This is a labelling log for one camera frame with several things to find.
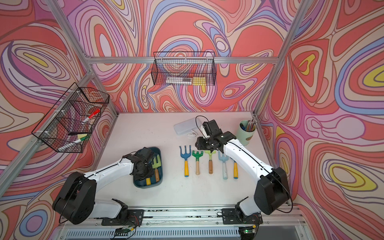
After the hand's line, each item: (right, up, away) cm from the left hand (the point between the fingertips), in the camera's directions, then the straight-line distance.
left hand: (151, 175), depth 87 cm
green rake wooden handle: (+28, +10, +8) cm, 30 cm away
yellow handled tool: (-1, -2, -4) cm, 5 cm away
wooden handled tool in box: (+2, +5, +3) cm, 6 cm away
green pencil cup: (+57, +26, +3) cm, 63 cm away
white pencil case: (+20, +29, +21) cm, 42 cm away
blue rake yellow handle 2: (+50, +2, +1) cm, 50 cm away
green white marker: (-34, +21, -16) cm, 43 cm away
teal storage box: (-5, -4, -3) cm, 7 cm away
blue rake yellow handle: (+20, +10, +9) cm, 24 cm away
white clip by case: (+24, +23, +17) cm, 37 cm away
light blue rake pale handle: (+44, +8, +6) cm, 46 cm away
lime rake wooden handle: (+36, +6, +4) cm, 36 cm away
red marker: (-30, +34, -9) cm, 47 cm away
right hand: (+29, +17, -5) cm, 34 cm away
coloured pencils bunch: (+61, +30, +3) cm, 68 cm away
